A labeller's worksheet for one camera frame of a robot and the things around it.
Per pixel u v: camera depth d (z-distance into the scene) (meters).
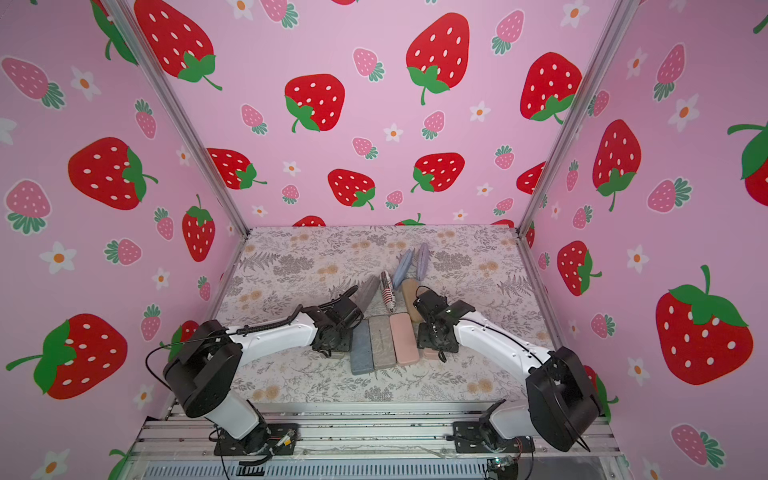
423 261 1.05
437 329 0.60
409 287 1.02
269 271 1.10
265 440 0.72
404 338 0.91
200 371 0.45
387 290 0.97
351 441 0.75
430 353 0.82
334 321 0.67
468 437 0.73
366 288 0.98
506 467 0.70
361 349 0.86
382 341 0.88
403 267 1.04
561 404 0.41
